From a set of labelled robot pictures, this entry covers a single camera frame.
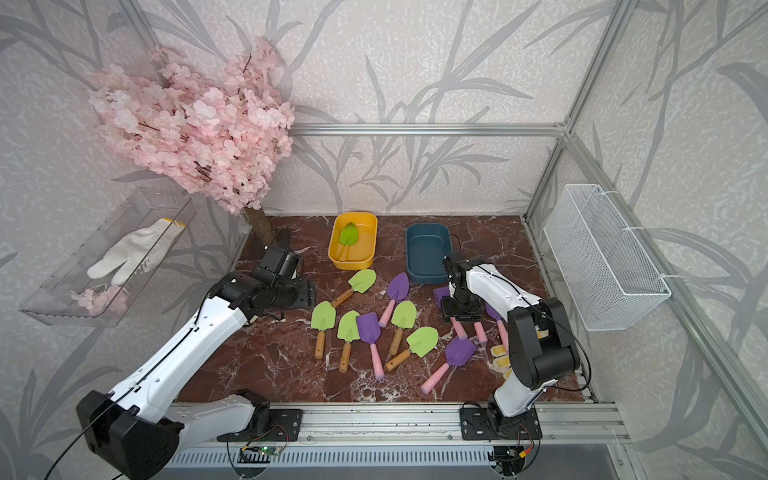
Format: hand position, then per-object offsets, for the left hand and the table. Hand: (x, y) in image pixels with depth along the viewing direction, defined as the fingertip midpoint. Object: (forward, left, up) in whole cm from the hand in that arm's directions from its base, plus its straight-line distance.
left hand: (308, 295), depth 78 cm
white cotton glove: (+2, +35, +15) cm, 38 cm away
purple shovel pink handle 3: (+12, -38, -19) cm, 45 cm away
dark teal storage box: (+31, -34, -18) cm, 50 cm away
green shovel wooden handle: (+2, 0, -17) cm, 17 cm away
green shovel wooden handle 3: (+15, -11, -18) cm, 26 cm away
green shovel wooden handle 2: (-3, -9, -17) cm, 19 cm away
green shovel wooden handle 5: (-6, -31, -16) cm, 35 cm away
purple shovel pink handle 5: (-4, -49, -16) cm, 51 cm away
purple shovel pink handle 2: (-3, -15, -17) cm, 23 cm away
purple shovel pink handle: (+12, -24, -18) cm, 32 cm away
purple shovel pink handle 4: (-10, -41, -16) cm, 45 cm away
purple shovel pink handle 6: (-1, -56, -16) cm, 58 cm away
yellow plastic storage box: (+27, -10, -17) cm, 34 cm away
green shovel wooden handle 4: (+3, -26, -18) cm, 31 cm away
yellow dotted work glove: (-11, -54, -17) cm, 58 cm away
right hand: (0, -40, -13) cm, 42 cm away
